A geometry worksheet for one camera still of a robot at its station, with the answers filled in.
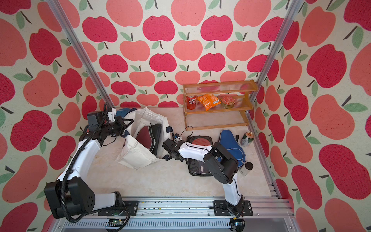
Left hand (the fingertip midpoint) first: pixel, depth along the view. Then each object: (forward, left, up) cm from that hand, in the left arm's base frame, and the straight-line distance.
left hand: (133, 122), depth 79 cm
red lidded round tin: (+23, -59, -5) cm, 63 cm away
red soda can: (+19, -33, -2) cm, 38 cm away
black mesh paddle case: (-17, -38, -24) cm, 48 cm away
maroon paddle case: (+1, -3, -16) cm, 17 cm away
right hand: (-5, -31, -22) cm, 38 cm away
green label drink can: (-1, -69, -15) cm, 70 cm away
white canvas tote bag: (-14, -1, -10) cm, 17 cm away
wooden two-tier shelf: (+24, -52, -9) cm, 58 cm away
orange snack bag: (+24, -45, -5) cm, 51 cm away
